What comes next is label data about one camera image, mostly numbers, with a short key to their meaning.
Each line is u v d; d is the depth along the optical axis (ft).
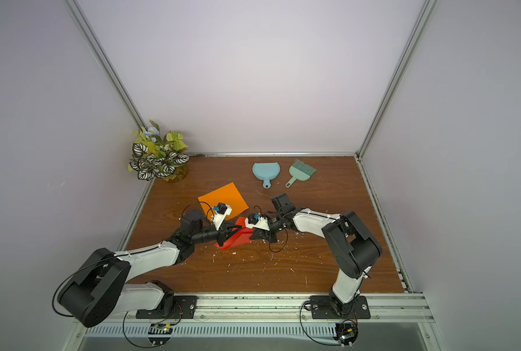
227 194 3.47
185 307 2.40
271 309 2.43
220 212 2.42
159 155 2.94
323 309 2.38
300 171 3.73
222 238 2.42
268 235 2.46
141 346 2.07
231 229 2.62
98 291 1.39
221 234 2.40
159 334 2.35
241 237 2.60
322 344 2.16
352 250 1.51
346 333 2.29
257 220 2.43
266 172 3.71
